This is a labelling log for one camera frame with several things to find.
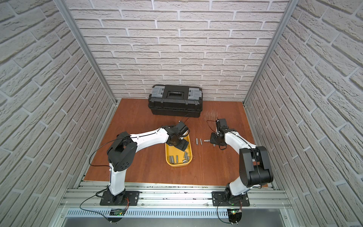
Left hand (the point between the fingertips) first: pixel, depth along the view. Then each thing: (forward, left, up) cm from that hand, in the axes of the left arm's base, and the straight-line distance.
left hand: (184, 144), depth 91 cm
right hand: (+3, -22, 0) cm, 22 cm away
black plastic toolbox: (+27, +6, +14) cm, 31 cm away
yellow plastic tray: (-8, +5, -2) cm, 10 cm away
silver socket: (+3, -9, -2) cm, 10 cm away
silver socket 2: (+3, -12, -2) cm, 12 cm away
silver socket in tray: (-9, +8, -3) cm, 12 cm away
